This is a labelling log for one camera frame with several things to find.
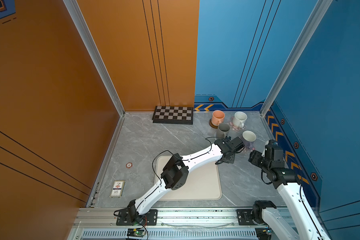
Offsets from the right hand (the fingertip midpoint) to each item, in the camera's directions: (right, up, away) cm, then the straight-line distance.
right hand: (254, 155), depth 79 cm
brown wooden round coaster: (-17, +16, +32) cm, 39 cm away
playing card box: (-74, -19, +2) cm, 76 cm away
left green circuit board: (-61, -35, -8) cm, 71 cm away
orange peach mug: (-14, +21, +27) cm, 37 cm away
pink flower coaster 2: (+4, +2, +15) cm, 16 cm away
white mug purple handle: (+6, +8, +21) cm, 23 cm away
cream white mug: (+2, +21, +27) cm, 34 cm away
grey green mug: (-12, +13, +18) cm, 25 cm away
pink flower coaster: (-3, +17, +34) cm, 38 cm away
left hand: (-11, -3, +9) cm, 14 cm away
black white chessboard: (-45, +24, +36) cm, 63 cm away
